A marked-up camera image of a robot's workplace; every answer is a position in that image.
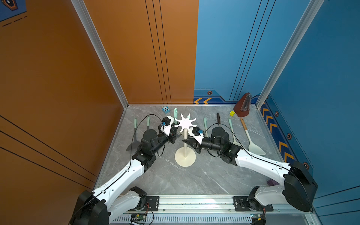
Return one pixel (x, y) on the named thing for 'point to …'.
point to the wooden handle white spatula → (251, 146)
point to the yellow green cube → (232, 113)
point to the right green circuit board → (256, 216)
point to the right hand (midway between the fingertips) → (185, 137)
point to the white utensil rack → (185, 156)
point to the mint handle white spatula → (236, 141)
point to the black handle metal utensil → (218, 119)
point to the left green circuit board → (138, 216)
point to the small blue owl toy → (166, 109)
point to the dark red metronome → (242, 108)
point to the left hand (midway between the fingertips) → (177, 122)
